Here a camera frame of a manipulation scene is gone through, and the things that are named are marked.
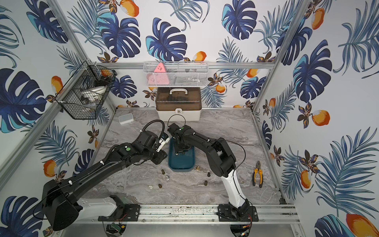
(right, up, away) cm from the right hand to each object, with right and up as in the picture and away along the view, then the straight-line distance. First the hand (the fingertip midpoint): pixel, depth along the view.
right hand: (182, 149), depth 95 cm
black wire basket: (-58, +47, -2) cm, 75 cm away
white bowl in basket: (-47, +32, -15) cm, 59 cm away
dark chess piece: (-11, -12, -8) cm, 18 cm away
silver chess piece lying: (-17, -19, -13) cm, 29 cm away
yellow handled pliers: (+47, -10, -5) cm, 48 cm away
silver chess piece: (-8, -15, -10) cm, 20 cm away
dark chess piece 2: (-12, -18, -13) cm, 25 cm away
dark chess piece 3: (+14, -16, -13) cm, 25 cm away
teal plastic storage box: (+2, -7, -3) cm, 8 cm away
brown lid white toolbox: (-3, +30, +7) cm, 31 cm away
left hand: (-9, +2, -17) cm, 19 cm away
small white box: (-45, +21, +19) cm, 53 cm away
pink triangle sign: (-14, +45, -5) cm, 47 cm away
